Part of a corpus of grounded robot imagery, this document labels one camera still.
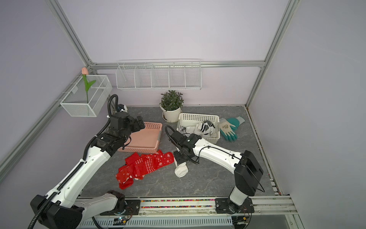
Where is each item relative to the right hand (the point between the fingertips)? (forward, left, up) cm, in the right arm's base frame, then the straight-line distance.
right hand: (180, 157), depth 81 cm
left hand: (+13, +24, +18) cm, 33 cm away
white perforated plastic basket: (+34, -6, -8) cm, 36 cm away
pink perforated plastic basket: (+16, +24, -8) cm, 30 cm away
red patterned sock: (0, +22, -8) cm, 23 cm away
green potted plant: (+39, +7, +8) cm, 41 cm away
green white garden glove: (+26, -34, -8) cm, 44 cm away
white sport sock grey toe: (+24, -18, -5) cm, 31 cm away
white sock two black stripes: (-3, 0, -10) cm, 10 cm away
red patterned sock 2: (-8, +32, -7) cm, 33 cm away
